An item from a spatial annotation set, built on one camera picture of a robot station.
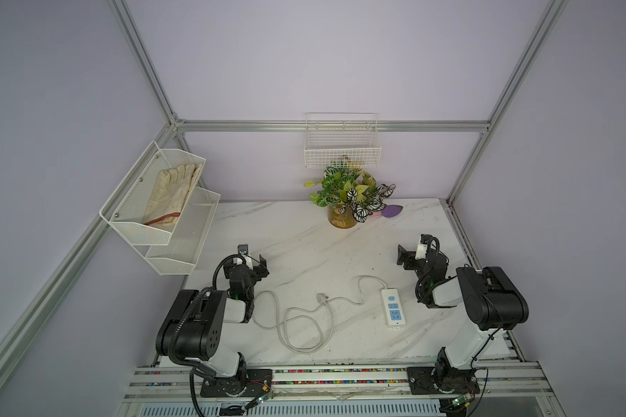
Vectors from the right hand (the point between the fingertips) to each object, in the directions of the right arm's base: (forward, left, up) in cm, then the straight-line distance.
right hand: (412, 249), depth 98 cm
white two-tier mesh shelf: (-3, +87, +8) cm, 88 cm away
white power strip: (-22, +11, -3) cm, 25 cm away
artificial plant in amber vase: (+11, +24, +19) cm, 33 cm away
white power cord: (-20, +35, -3) cm, 40 cm away
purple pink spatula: (+25, +3, -5) cm, 25 cm away
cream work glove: (+6, +82, +28) cm, 87 cm away
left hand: (-4, +63, +2) cm, 63 cm away
